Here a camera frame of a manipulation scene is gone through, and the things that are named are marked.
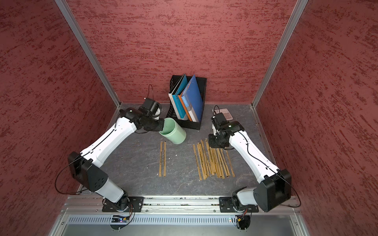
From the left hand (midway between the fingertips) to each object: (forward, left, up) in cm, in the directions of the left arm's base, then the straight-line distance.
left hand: (159, 129), depth 80 cm
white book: (+19, -5, +6) cm, 20 cm away
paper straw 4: (-9, -30, -20) cm, 37 cm away
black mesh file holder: (+27, -2, -16) cm, 32 cm away
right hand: (-8, -30, -5) cm, 31 cm away
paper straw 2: (-10, -39, -21) cm, 46 cm away
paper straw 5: (-10, -32, -21) cm, 39 cm away
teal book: (+18, -8, +6) cm, 21 cm away
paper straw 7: (+2, -28, -21) cm, 35 cm away
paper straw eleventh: (-5, -27, -20) cm, 34 cm away
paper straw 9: (-9, +2, -21) cm, 22 cm away
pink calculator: (+33, -45, -22) cm, 60 cm away
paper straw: (-16, -42, -21) cm, 50 cm away
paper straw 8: (-8, -26, -20) cm, 34 cm away
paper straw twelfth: (-12, -38, -20) cm, 45 cm away
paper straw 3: (-11, -34, -20) cm, 41 cm away
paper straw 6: (-11, -22, -21) cm, 32 cm away
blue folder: (+28, -19, +3) cm, 34 cm away
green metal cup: (-4, -8, +4) cm, 10 cm away
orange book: (+17, -13, +1) cm, 22 cm away
